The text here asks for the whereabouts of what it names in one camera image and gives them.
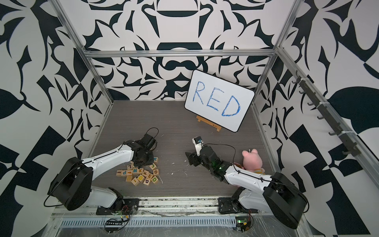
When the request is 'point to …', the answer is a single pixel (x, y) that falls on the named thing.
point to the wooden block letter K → (140, 171)
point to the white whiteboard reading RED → (222, 101)
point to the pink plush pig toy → (252, 161)
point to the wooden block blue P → (146, 181)
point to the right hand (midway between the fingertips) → (191, 148)
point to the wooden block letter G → (156, 172)
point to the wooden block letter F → (145, 173)
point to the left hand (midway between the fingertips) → (149, 159)
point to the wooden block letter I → (135, 181)
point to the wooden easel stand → (216, 126)
